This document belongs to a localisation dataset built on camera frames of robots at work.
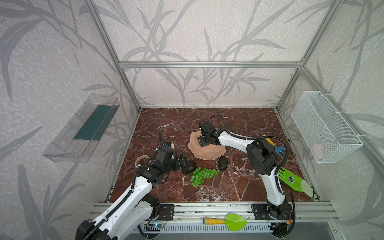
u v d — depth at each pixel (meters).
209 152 0.96
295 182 0.83
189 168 0.85
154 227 0.72
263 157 0.54
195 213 0.75
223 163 0.87
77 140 0.64
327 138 0.61
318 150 0.73
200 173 0.83
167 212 0.74
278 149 0.96
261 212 0.74
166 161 0.62
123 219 0.44
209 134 0.77
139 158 0.91
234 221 0.72
